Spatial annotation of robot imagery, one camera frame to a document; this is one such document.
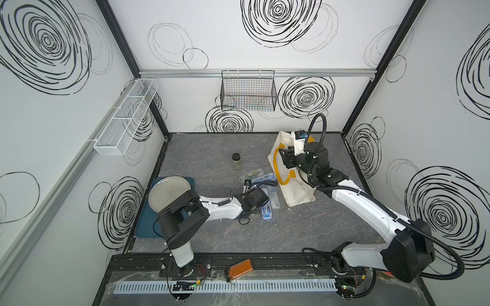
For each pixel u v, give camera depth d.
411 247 0.40
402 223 0.42
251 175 0.99
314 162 0.59
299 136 0.66
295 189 0.91
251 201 0.70
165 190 0.93
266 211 0.87
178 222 0.45
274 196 0.91
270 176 0.99
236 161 0.97
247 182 0.82
